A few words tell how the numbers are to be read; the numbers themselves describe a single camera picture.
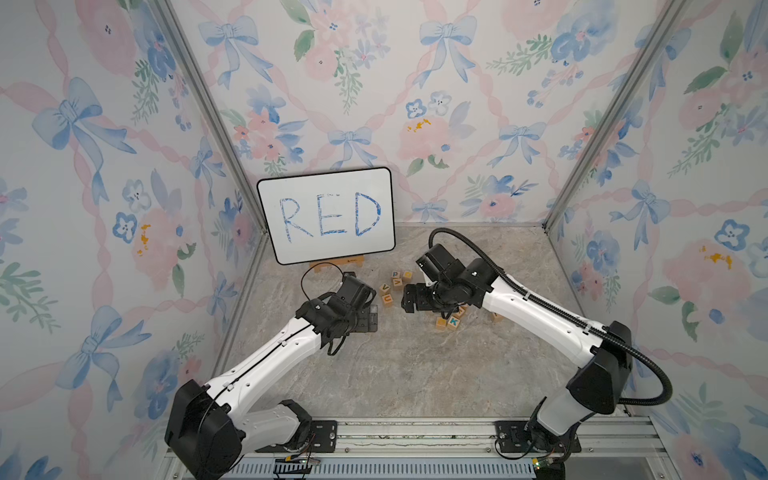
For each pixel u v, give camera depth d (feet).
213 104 2.82
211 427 1.25
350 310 1.97
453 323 3.01
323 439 2.43
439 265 1.93
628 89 2.67
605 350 1.42
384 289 3.23
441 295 2.08
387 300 3.14
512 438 2.40
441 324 3.00
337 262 3.38
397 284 3.29
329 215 3.18
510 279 1.68
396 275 3.36
